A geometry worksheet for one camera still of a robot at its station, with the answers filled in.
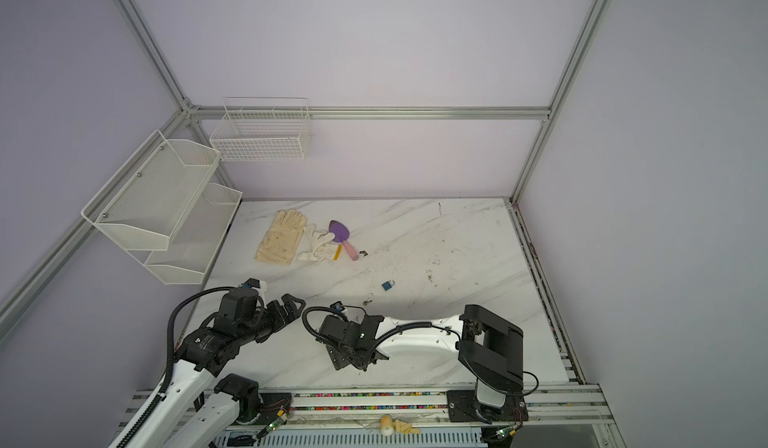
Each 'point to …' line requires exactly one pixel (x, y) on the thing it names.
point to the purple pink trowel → (341, 235)
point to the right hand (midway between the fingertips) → (341, 349)
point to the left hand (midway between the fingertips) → (292, 313)
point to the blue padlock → (388, 284)
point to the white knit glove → (318, 247)
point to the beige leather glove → (282, 239)
